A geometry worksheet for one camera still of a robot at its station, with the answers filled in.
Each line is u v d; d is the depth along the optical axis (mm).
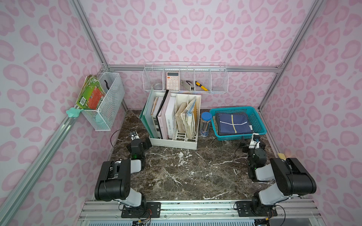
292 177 452
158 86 962
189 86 908
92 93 731
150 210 721
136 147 710
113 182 441
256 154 688
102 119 729
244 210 719
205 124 921
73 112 624
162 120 780
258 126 1001
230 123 999
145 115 754
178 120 940
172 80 951
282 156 960
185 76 1018
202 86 977
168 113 839
